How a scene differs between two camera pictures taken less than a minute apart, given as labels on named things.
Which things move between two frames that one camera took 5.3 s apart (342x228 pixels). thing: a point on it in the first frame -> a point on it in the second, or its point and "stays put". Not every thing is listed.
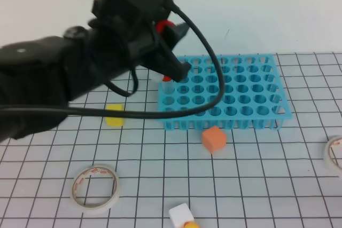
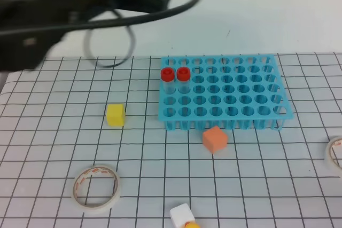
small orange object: [191, 224] stays put
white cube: [180, 214] stays put
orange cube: [214, 139] stays put
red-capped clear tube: [160, 24] -> [184, 76]
